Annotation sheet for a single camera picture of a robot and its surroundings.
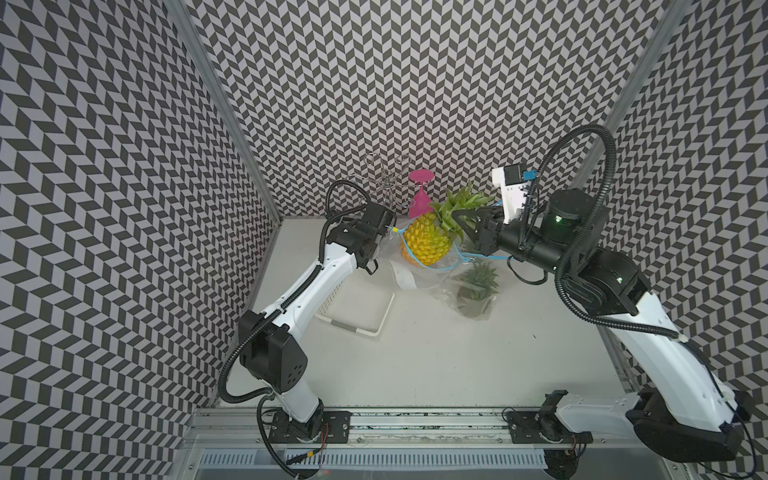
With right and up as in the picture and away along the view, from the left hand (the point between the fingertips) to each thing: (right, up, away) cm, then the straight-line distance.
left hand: (361, 244), depth 82 cm
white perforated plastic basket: (-1, -17, +4) cm, 18 cm away
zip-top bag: (+12, -7, -9) cm, 17 cm away
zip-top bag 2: (+30, -12, -1) cm, 32 cm away
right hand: (+21, +5, -28) cm, 35 cm away
